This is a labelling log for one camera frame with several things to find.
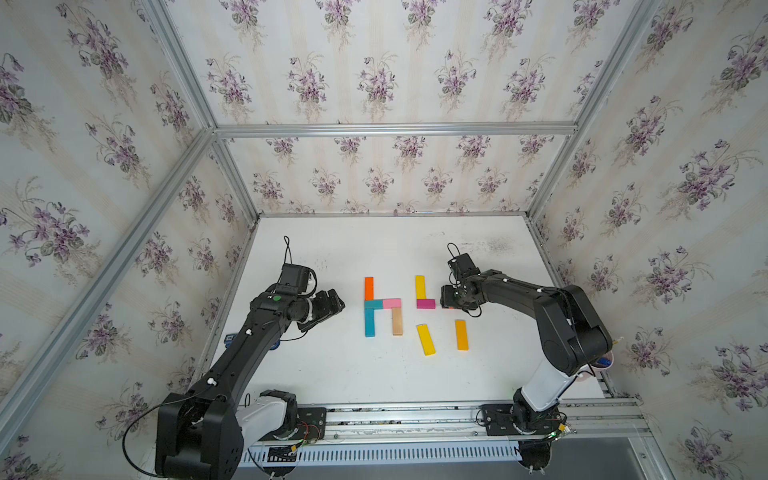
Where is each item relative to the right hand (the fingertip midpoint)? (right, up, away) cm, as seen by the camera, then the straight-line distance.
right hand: (453, 301), depth 95 cm
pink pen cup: (+33, -11, -22) cm, 41 cm away
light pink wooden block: (-20, 0, -2) cm, 20 cm away
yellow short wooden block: (-10, +4, +3) cm, 11 cm away
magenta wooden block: (-9, -1, 0) cm, 9 cm away
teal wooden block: (-26, -1, -1) cm, 26 cm away
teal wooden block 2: (-27, -5, -5) cm, 28 cm away
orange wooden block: (-28, +4, +3) cm, 28 cm away
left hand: (-36, 0, -14) cm, 39 cm away
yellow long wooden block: (-10, -10, -7) cm, 16 cm away
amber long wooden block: (+1, -8, -8) cm, 12 cm away
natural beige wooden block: (-18, -5, -5) cm, 20 cm away
